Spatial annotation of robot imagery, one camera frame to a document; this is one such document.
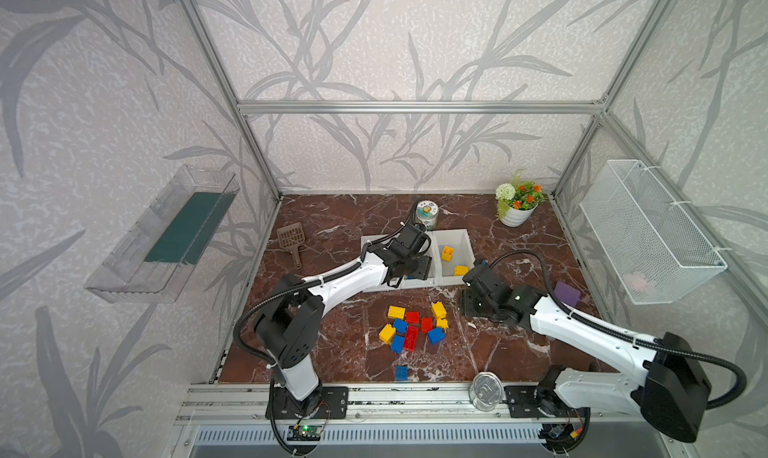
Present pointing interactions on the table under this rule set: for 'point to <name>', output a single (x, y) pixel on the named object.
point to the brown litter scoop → (290, 237)
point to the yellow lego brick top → (396, 312)
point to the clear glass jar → (486, 391)
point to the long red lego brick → (411, 338)
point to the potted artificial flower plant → (517, 202)
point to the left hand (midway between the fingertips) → (426, 256)
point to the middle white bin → (418, 282)
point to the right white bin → (454, 254)
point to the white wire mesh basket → (654, 253)
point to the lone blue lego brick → (401, 373)
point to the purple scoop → (567, 293)
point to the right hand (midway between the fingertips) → (465, 292)
